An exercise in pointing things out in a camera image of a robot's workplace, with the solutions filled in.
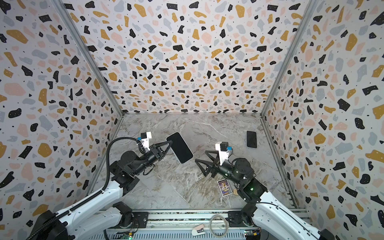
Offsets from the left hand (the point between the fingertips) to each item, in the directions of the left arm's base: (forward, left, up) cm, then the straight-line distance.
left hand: (171, 141), depth 66 cm
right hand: (-6, -12, -2) cm, 14 cm away
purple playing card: (-11, -26, -30) cm, 42 cm away
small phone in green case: (+23, -50, -32) cm, 64 cm away
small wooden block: (-13, -32, -30) cm, 46 cm away
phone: (0, -3, -6) cm, 7 cm away
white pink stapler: (-30, -12, -29) cm, 44 cm away
